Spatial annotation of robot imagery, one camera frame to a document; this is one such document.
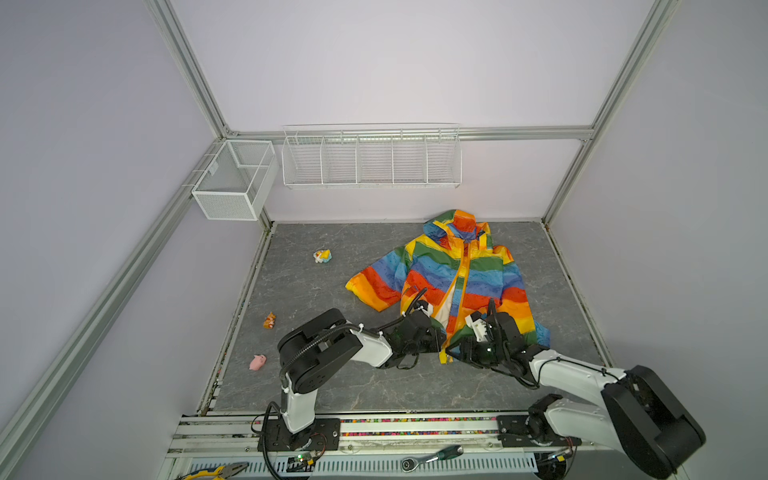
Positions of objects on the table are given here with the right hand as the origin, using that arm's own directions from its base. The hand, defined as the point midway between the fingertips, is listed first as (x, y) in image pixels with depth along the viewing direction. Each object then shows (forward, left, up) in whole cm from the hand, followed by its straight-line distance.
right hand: (451, 354), depth 85 cm
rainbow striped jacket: (+28, -5, +1) cm, 29 cm away
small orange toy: (+10, +56, 0) cm, 57 cm away
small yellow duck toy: (+34, +42, +3) cm, 54 cm away
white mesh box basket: (+49, +70, +24) cm, 89 cm away
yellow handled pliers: (-28, +57, +1) cm, 64 cm away
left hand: (+4, 0, 0) cm, 4 cm away
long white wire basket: (+57, +24, +29) cm, 68 cm away
